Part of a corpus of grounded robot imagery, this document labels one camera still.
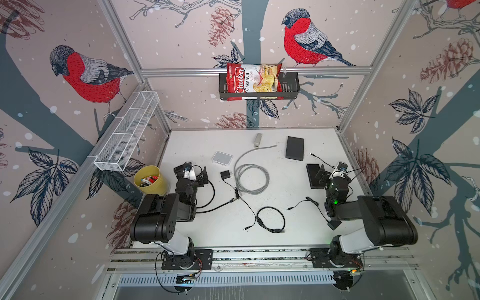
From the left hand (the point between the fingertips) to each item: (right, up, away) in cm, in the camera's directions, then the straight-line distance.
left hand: (194, 167), depth 89 cm
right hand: (+67, -1, 0) cm, 67 cm away
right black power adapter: (+64, -24, -8) cm, 69 cm away
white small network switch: (+12, +3, +15) cm, 19 cm away
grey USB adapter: (+32, +14, +23) cm, 42 cm away
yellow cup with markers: (-20, -5, -5) cm, 21 cm away
